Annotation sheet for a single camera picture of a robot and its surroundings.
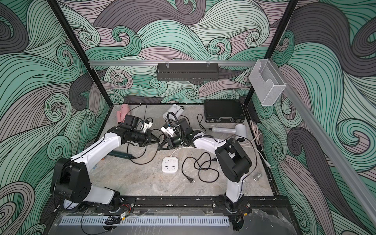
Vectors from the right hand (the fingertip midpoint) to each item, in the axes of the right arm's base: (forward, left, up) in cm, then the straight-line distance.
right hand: (158, 150), depth 79 cm
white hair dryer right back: (+18, -52, -10) cm, 56 cm away
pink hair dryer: (+35, +35, -10) cm, 50 cm away
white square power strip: (-4, -6, -12) cm, 13 cm away
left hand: (+5, 0, +3) cm, 6 cm away
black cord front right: (-2, -30, -14) cm, 33 cm away
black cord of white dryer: (+24, -28, -13) cm, 39 cm away
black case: (+45, -48, -18) cm, 69 cm away
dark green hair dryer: (+2, +24, -9) cm, 26 cm away
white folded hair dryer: (+10, -10, +19) cm, 24 cm away
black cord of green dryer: (+2, +13, -12) cm, 18 cm away
